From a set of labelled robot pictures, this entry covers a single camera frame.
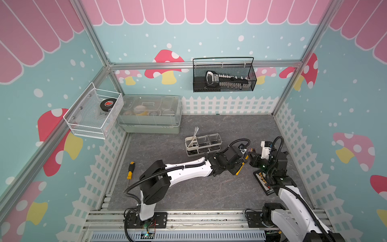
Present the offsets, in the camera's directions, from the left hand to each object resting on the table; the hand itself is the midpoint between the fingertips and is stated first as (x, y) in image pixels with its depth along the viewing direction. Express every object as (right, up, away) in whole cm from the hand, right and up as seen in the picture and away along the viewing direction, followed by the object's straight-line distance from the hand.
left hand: (236, 164), depth 80 cm
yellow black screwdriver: (-62, -6, +11) cm, 63 cm away
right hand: (+7, +6, +3) cm, 10 cm away
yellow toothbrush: (+4, -1, +1) cm, 4 cm away
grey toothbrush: (-22, +16, +11) cm, 30 cm away
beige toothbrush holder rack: (-19, +9, +21) cm, 29 cm away
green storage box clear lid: (-53, +29, +19) cm, 64 cm away
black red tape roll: (-69, +32, -1) cm, 76 cm away
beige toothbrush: (-21, +18, +9) cm, 29 cm away
